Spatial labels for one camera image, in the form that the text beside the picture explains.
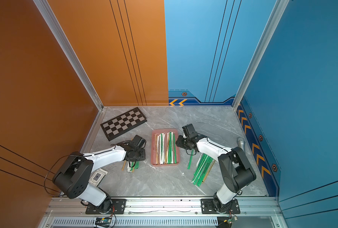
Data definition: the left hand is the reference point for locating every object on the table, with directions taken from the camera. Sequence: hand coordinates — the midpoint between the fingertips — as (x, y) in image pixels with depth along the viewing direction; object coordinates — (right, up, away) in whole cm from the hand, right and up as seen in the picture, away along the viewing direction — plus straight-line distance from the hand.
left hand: (144, 154), depth 93 cm
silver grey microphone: (+65, +7, +1) cm, 65 cm away
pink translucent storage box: (+5, +14, +10) cm, 18 cm away
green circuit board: (-15, -29, -21) cm, 39 cm away
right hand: (+22, +8, -1) cm, 23 cm away
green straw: (+29, -6, -6) cm, 30 cm away
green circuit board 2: (+48, -27, -23) cm, 59 cm away
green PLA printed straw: (+17, +4, +1) cm, 17 cm away
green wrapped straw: (+36, -8, -8) cm, 38 cm away
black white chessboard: (-19, +20, +13) cm, 30 cm away
